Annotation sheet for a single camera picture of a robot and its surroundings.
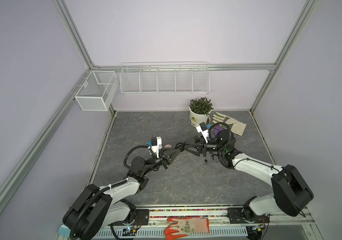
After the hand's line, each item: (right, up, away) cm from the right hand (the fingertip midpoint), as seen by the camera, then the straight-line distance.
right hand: (184, 147), depth 70 cm
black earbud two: (+15, -12, +24) cm, 31 cm away
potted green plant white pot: (+12, +21, +30) cm, 38 cm away
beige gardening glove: (+41, +9, +42) cm, 59 cm away
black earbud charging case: (-2, +1, -1) cm, 2 cm away
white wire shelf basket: (-13, +42, +30) cm, 53 cm away
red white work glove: (+1, -37, 0) cm, 37 cm away
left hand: (-2, -2, 0) cm, 3 cm away
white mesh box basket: (-56, +32, +27) cm, 70 cm away
